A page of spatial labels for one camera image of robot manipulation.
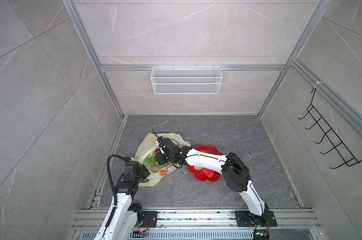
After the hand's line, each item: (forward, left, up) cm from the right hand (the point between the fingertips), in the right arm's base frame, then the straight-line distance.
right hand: (158, 156), depth 88 cm
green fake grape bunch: (0, +5, -5) cm, 7 cm away
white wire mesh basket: (+46, -18, +21) cm, 54 cm away
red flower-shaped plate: (-9, -24, -8) cm, 27 cm away
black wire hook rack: (-15, -83, +23) cm, 87 cm away
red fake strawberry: (-10, -29, -3) cm, 31 cm away
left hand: (-6, +7, 0) cm, 9 cm away
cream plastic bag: (-2, +6, +6) cm, 9 cm away
